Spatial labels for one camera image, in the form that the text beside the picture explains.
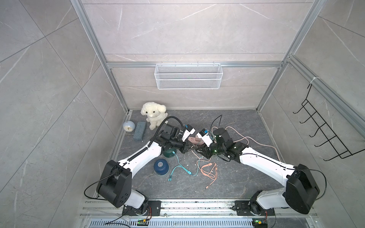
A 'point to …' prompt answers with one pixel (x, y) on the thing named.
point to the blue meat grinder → (161, 167)
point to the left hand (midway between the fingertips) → (196, 146)
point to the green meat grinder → (168, 153)
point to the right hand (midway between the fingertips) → (198, 149)
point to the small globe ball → (129, 126)
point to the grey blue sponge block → (139, 130)
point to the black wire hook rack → (340, 148)
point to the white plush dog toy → (155, 113)
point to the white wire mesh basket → (189, 76)
